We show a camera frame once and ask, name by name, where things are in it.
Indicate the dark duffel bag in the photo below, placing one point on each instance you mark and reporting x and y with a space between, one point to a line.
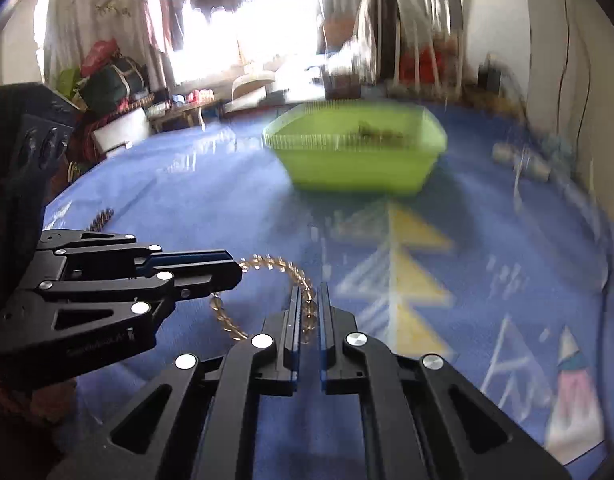
114 82

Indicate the blue printed tablecloth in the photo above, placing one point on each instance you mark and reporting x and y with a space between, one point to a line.
437 220

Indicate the red plastic bag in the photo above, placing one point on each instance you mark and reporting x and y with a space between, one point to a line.
99 57

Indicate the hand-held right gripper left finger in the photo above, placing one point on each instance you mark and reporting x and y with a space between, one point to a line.
294 365

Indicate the small cluttered wooden table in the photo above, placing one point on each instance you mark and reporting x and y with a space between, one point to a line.
187 112

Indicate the black charger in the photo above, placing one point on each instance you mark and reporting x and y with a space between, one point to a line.
488 77

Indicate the white power strip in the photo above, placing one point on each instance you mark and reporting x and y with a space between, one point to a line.
522 160

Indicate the white plastic child chair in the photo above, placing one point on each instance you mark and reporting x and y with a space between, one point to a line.
252 85

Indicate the wooden slat rack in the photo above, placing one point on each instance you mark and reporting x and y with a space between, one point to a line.
427 60

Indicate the beige curtain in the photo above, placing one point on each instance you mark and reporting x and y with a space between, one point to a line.
427 0
102 10

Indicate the window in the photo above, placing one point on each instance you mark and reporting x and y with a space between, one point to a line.
267 30

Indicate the green plastic basket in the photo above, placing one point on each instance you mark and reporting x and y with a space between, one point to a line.
352 170

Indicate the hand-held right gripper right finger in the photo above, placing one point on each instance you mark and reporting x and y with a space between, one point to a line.
327 365

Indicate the green plastic bag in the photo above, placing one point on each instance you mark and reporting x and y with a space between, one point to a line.
69 82

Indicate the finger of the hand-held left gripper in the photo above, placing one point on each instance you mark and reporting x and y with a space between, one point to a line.
197 258
207 280

